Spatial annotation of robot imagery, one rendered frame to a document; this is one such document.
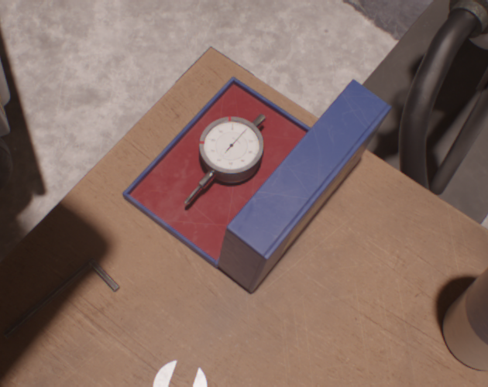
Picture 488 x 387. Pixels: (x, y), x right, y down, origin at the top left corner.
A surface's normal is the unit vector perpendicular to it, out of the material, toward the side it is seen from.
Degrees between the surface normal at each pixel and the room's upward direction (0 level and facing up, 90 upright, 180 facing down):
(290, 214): 7
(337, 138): 7
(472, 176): 0
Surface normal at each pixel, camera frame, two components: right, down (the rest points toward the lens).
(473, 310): -0.99, 0.14
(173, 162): 0.00, -0.41
